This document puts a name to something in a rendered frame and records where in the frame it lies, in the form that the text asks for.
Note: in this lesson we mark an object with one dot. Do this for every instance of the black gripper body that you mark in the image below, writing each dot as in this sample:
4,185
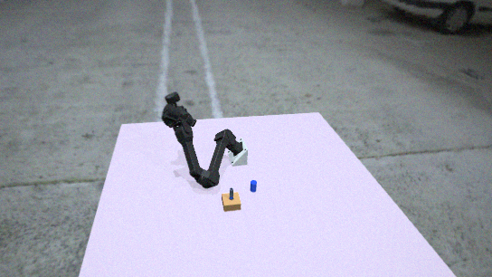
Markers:
173,98

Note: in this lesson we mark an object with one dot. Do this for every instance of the tan square block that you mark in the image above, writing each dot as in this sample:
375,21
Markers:
231,205

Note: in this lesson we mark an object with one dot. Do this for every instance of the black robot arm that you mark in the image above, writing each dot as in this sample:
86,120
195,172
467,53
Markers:
172,117

